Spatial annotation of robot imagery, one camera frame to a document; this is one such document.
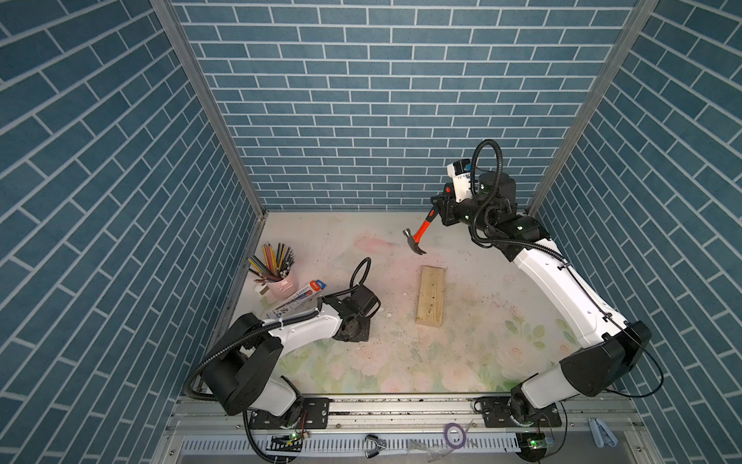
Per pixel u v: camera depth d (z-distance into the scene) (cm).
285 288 89
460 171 62
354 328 65
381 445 69
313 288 96
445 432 71
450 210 64
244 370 43
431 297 92
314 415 74
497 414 74
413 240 85
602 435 69
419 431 72
